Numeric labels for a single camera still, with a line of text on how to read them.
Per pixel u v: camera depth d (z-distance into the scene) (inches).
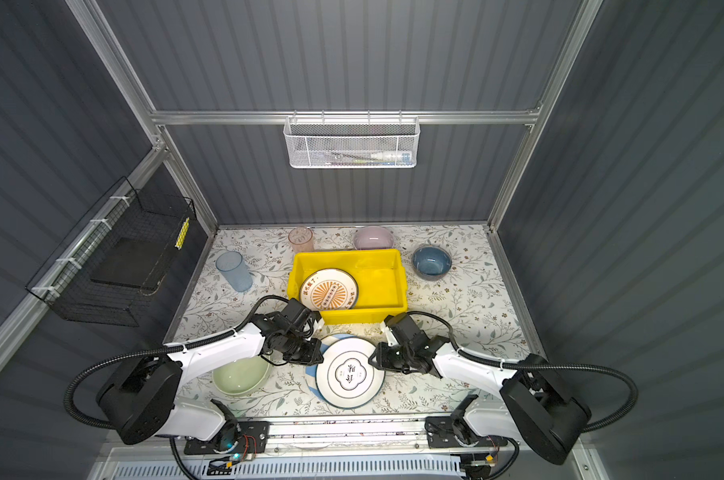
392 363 29.2
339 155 36.6
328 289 39.2
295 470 30.3
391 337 30.7
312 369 32.5
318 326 32.4
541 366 18.2
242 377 31.7
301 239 38.0
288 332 27.0
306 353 29.6
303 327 30.4
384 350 29.8
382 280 41.0
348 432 29.7
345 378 31.9
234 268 35.9
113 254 29.0
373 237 44.1
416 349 26.2
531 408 16.6
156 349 18.3
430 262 42.5
